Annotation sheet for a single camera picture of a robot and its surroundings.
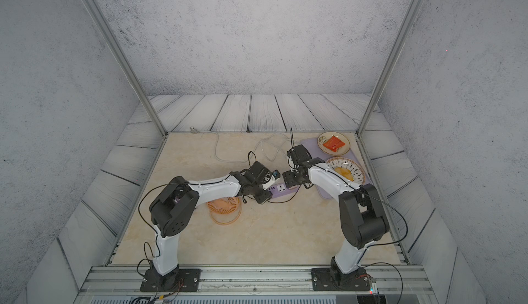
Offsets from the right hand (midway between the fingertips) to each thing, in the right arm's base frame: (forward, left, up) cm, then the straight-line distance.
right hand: (294, 178), depth 92 cm
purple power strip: (-3, +6, -5) cm, 8 cm away
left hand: (-5, +11, -5) cm, 13 cm away
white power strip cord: (+37, +55, -6) cm, 66 cm away
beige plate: (+30, -19, -6) cm, 36 cm away
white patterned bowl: (+10, -28, -7) cm, 30 cm away
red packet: (+26, -23, -6) cm, 35 cm away
